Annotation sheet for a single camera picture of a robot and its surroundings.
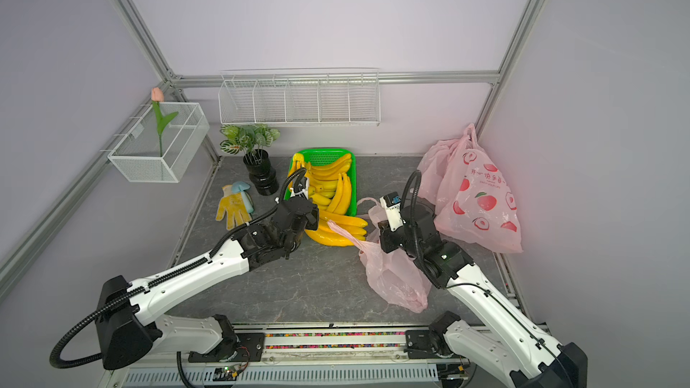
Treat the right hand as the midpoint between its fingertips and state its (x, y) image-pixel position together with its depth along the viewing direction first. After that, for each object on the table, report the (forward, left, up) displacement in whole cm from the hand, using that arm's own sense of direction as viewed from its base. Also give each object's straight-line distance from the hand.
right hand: (380, 221), depth 76 cm
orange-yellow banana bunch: (-2, +16, -3) cm, 16 cm away
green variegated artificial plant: (+30, +43, +5) cm, 53 cm away
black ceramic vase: (+27, +43, -10) cm, 52 cm away
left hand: (+5, +20, +4) cm, 21 cm away
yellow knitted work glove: (+19, +55, -20) cm, 61 cm away
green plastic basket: (+35, +21, -10) cm, 42 cm away
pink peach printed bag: (+9, -32, -4) cm, 33 cm away
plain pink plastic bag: (+32, -22, -9) cm, 40 cm away
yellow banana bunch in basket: (+22, +17, -11) cm, 30 cm away
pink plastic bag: (-12, -3, -9) cm, 16 cm away
